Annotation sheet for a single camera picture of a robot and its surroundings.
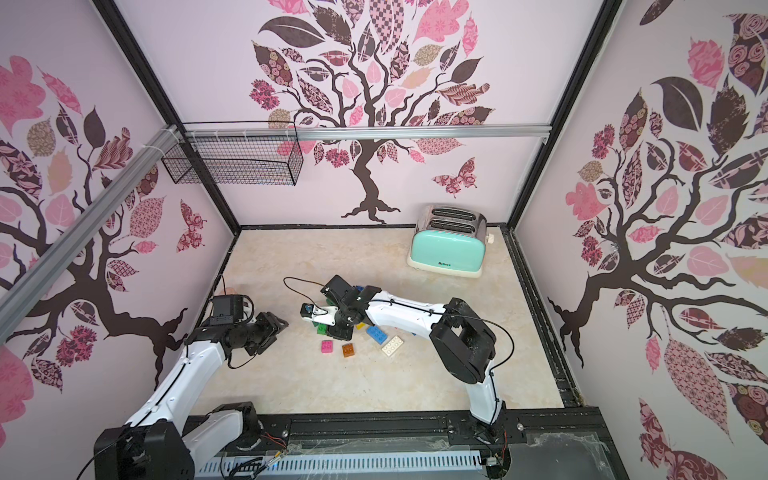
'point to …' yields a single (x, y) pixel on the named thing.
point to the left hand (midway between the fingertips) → (286, 334)
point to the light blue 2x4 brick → (376, 333)
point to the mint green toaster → (450, 240)
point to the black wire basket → (237, 159)
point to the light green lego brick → (322, 329)
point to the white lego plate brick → (392, 346)
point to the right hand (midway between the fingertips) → (331, 322)
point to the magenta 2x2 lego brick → (327, 346)
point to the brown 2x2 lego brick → (348, 350)
